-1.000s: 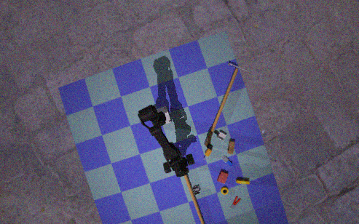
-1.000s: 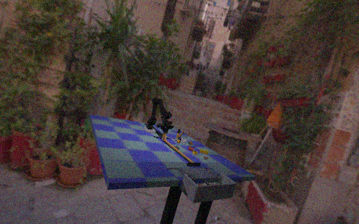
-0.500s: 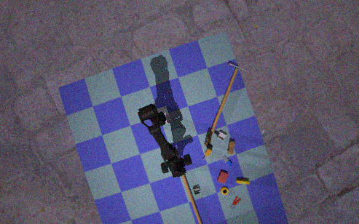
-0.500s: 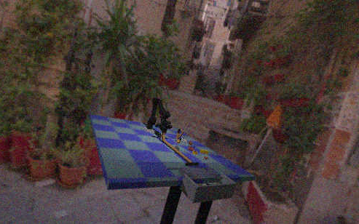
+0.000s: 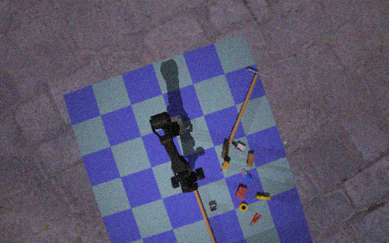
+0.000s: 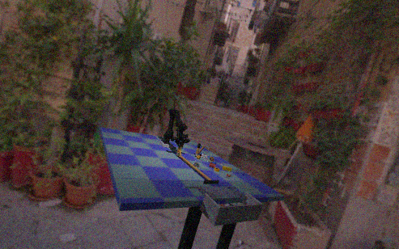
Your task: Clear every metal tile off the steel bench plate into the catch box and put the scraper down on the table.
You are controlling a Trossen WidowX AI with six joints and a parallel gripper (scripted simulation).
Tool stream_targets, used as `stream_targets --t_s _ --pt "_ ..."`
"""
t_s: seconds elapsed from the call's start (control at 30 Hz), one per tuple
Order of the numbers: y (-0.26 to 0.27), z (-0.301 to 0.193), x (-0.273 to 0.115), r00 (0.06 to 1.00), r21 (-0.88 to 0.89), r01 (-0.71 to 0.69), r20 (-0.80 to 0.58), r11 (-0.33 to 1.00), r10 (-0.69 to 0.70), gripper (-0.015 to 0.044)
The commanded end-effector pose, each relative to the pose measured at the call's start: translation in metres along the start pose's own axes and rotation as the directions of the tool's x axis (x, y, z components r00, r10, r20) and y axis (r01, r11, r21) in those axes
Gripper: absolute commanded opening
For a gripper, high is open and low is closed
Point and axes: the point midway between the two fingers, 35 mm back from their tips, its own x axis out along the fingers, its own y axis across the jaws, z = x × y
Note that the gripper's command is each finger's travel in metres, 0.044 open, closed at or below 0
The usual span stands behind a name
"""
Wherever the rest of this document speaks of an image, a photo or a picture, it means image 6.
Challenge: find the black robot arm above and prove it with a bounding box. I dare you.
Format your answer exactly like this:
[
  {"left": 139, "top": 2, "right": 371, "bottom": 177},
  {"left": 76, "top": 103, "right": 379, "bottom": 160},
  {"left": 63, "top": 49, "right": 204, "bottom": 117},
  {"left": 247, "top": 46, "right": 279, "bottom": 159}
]
[{"left": 163, "top": 108, "right": 188, "bottom": 145}]

